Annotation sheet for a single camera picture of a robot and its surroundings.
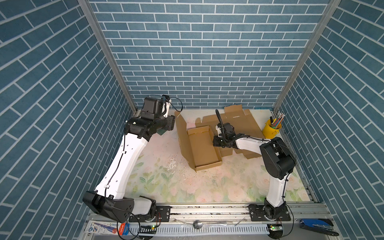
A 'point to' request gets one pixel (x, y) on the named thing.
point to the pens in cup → (276, 123)
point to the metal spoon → (198, 224)
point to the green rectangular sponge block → (161, 131)
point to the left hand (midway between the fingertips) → (169, 117)
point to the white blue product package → (108, 228)
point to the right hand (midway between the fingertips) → (212, 139)
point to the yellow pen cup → (269, 132)
